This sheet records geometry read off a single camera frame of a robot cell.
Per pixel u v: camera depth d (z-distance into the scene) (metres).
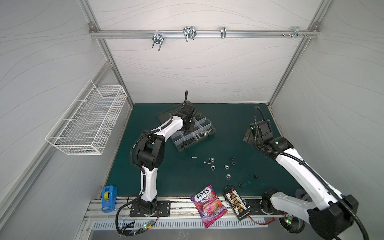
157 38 0.79
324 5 0.71
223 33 0.78
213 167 0.87
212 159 0.90
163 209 0.73
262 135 0.57
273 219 0.71
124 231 0.68
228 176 0.84
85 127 0.69
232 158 0.91
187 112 0.78
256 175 0.84
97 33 0.78
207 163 0.90
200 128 1.01
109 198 0.73
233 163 0.88
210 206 0.72
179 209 0.75
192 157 0.91
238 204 0.73
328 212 0.37
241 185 0.80
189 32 0.77
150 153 0.53
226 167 0.87
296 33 0.77
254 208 0.73
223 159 0.91
